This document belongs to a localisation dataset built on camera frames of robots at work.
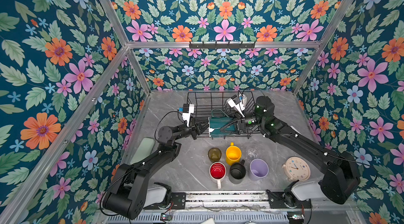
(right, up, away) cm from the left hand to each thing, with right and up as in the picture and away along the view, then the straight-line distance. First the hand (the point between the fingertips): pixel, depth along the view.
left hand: (214, 123), depth 63 cm
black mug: (+13, -27, +19) cm, 35 cm away
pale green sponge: (-40, -18, +25) cm, 51 cm away
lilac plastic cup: (+23, -26, +18) cm, 39 cm away
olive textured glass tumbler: (0, -20, +24) cm, 32 cm away
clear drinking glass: (+22, -20, +25) cm, 39 cm away
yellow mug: (+11, -21, +25) cm, 34 cm away
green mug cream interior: (+2, -1, -4) cm, 4 cm away
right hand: (+2, -1, 0) cm, 3 cm away
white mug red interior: (+2, -28, +19) cm, 34 cm away
